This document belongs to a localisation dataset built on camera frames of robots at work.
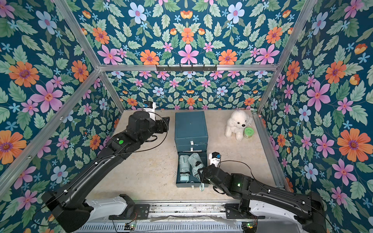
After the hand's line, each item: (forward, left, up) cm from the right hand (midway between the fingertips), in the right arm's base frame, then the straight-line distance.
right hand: (198, 172), depth 72 cm
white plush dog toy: (+34, -25, +2) cm, 42 cm away
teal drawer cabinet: (+18, +5, +4) cm, 19 cm away
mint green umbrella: (+7, +9, -12) cm, 17 cm away
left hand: (+18, +16, +20) cm, 32 cm away
